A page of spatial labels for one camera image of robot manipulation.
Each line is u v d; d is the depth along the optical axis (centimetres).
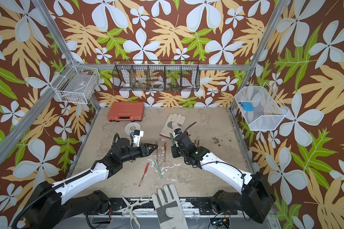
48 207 40
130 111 112
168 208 73
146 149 69
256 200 40
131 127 108
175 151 72
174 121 111
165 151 96
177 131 72
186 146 61
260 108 85
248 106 86
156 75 97
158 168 88
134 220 70
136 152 69
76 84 85
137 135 72
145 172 86
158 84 99
